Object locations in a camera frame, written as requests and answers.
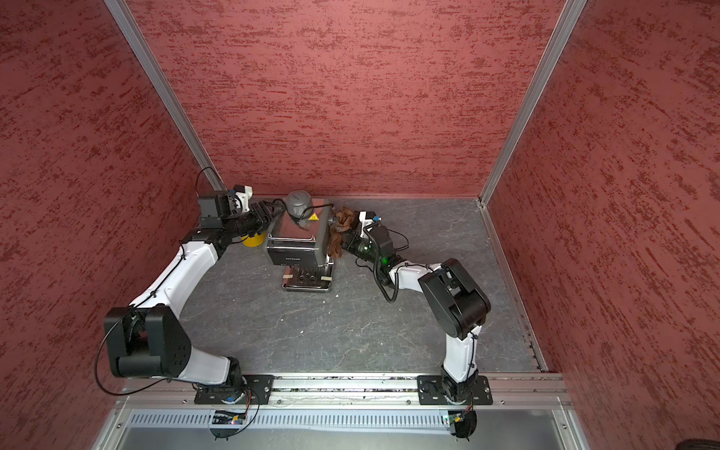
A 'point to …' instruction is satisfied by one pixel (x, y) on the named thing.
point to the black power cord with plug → (304, 213)
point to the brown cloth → (344, 220)
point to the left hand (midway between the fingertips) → (281, 217)
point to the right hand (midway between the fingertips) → (332, 238)
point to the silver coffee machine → (299, 241)
